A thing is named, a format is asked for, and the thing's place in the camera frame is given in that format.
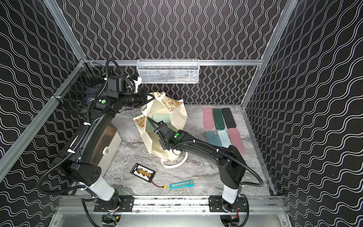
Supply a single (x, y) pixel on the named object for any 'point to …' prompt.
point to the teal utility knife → (181, 184)
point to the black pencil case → (228, 117)
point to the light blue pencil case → (224, 138)
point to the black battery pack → (143, 172)
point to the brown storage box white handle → (108, 146)
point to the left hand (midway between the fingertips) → (154, 92)
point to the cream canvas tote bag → (161, 107)
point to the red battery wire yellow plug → (165, 186)
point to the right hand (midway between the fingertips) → (167, 138)
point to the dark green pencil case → (218, 118)
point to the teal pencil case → (212, 136)
